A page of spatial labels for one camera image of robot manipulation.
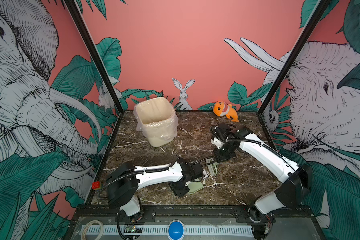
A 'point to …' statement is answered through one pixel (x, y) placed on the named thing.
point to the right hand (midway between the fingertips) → (215, 159)
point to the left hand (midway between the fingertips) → (177, 191)
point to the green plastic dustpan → (194, 186)
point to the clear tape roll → (101, 229)
